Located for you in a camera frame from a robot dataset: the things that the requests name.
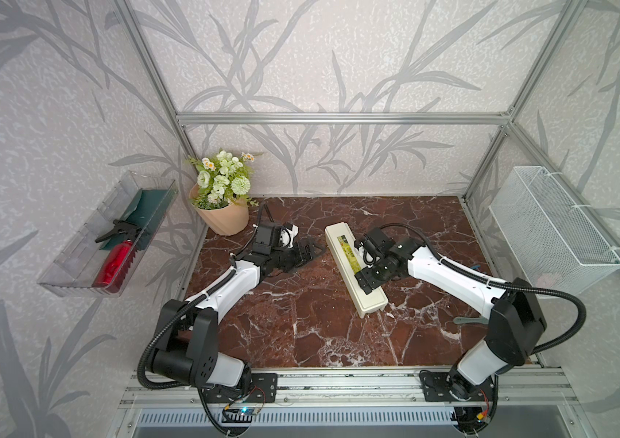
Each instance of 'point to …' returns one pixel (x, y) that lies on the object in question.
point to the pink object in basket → (545, 280)
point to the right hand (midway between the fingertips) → (368, 277)
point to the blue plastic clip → (476, 266)
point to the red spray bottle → (118, 261)
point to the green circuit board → (246, 411)
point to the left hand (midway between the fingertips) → (317, 256)
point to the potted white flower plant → (222, 193)
